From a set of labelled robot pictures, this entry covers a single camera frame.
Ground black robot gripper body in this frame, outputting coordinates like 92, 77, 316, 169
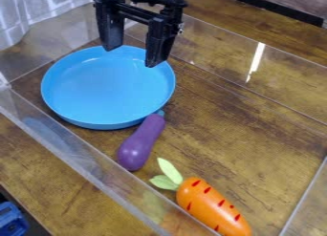
93, 0, 188, 23

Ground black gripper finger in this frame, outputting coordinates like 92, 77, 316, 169
95, 0, 124, 52
145, 8, 183, 68

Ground purple toy eggplant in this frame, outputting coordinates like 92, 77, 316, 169
117, 112, 165, 171

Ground blue round tray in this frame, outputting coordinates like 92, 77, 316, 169
41, 45, 176, 130

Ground white curtain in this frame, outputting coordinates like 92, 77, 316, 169
0, 0, 92, 51

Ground dark wooden furniture edge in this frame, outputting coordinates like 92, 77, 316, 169
237, 0, 324, 28

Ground orange toy carrot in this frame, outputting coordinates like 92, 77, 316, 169
149, 158, 252, 236

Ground blue plastic object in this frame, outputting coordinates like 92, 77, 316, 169
0, 202, 29, 236

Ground clear acrylic enclosure wall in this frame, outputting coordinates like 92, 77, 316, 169
0, 0, 327, 236

